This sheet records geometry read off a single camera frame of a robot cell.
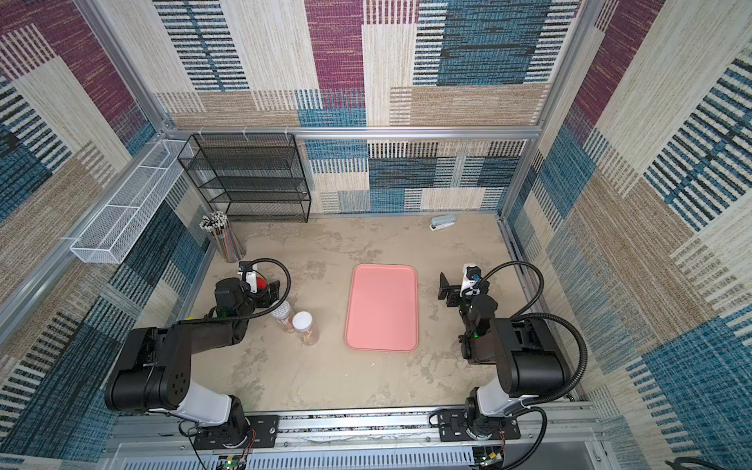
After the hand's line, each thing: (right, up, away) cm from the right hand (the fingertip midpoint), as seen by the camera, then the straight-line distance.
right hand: (461, 276), depth 91 cm
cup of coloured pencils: (-75, +10, +9) cm, 77 cm away
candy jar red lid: (-59, -1, -6) cm, 59 cm away
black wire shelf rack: (-72, +35, +18) cm, 82 cm away
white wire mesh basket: (-89, +11, -21) cm, 93 cm away
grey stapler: (-1, +18, +23) cm, 30 cm away
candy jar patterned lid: (-50, -7, -15) cm, 53 cm away
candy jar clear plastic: (-46, -11, -10) cm, 48 cm away
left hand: (-62, -2, +4) cm, 62 cm away
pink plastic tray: (-24, -12, +3) cm, 27 cm away
